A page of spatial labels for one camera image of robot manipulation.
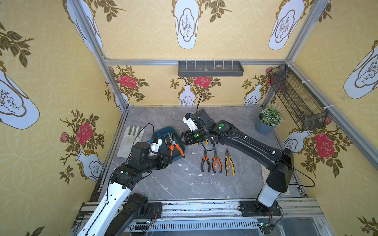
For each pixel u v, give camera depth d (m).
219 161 0.90
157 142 0.67
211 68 0.92
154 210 0.73
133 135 1.03
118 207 0.43
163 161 0.63
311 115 0.82
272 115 0.94
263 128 1.00
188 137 0.65
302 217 0.78
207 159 0.91
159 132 1.04
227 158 0.92
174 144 0.76
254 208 0.74
